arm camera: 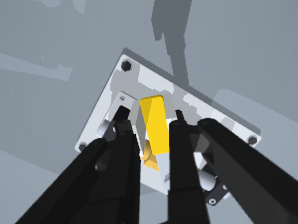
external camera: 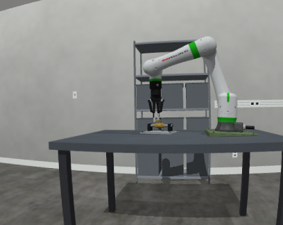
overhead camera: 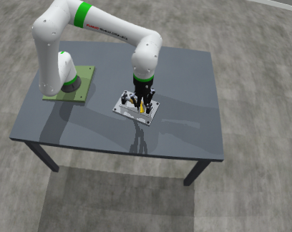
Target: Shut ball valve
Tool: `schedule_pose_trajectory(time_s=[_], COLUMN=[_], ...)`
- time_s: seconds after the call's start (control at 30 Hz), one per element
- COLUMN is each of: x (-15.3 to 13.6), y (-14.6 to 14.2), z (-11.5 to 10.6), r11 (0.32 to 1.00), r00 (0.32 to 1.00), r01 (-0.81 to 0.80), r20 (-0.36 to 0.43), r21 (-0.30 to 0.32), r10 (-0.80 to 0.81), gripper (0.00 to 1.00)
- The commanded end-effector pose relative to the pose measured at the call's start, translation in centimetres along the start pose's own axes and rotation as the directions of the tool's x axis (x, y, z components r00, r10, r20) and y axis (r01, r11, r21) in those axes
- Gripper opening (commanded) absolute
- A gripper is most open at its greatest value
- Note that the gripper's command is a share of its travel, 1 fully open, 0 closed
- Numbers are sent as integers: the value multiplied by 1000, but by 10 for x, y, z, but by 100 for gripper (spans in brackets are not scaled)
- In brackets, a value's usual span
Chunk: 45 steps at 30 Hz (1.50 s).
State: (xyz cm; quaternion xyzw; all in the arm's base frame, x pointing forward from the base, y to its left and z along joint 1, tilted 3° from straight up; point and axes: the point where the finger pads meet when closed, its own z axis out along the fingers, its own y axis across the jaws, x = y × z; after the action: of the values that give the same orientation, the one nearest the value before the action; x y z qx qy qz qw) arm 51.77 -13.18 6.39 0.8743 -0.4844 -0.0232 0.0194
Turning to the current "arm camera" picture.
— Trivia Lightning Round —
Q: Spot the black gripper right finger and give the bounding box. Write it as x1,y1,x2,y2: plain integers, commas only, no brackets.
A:
163,93,298,224

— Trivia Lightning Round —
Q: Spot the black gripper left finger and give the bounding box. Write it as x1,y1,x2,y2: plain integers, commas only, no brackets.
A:
15,99,146,224

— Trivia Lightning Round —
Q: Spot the white mounting plate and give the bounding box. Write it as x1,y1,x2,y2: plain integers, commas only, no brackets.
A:
75,54,261,195

